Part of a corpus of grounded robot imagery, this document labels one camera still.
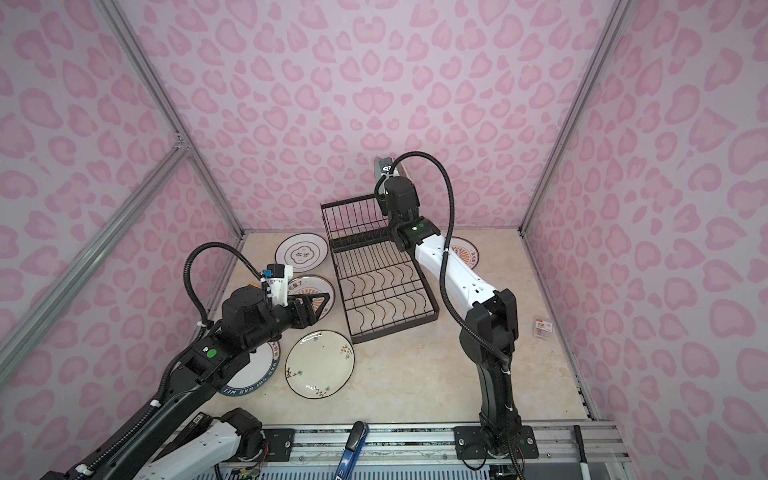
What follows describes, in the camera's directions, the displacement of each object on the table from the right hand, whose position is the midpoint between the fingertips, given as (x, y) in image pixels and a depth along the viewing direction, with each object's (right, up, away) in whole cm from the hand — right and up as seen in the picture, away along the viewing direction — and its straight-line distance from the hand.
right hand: (399, 175), depth 81 cm
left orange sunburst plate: (-29, -31, +17) cm, 46 cm away
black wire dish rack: (-6, -32, +19) cm, 38 cm away
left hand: (-18, -30, -11) cm, 37 cm away
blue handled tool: (-11, -68, -12) cm, 70 cm away
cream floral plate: (-23, -53, +6) cm, 58 cm away
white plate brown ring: (-36, -20, +32) cm, 52 cm away
